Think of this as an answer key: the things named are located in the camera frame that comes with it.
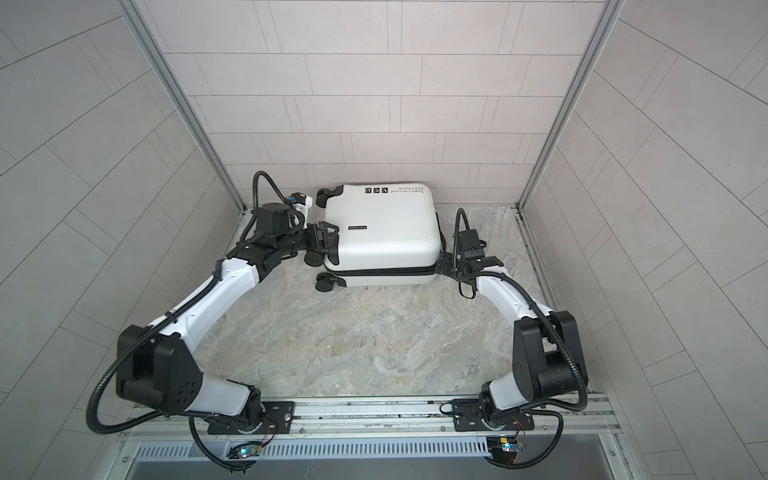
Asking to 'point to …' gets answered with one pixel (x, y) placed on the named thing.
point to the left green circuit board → (248, 451)
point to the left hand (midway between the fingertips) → (337, 224)
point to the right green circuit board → (503, 448)
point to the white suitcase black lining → (389, 234)
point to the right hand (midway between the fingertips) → (445, 264)
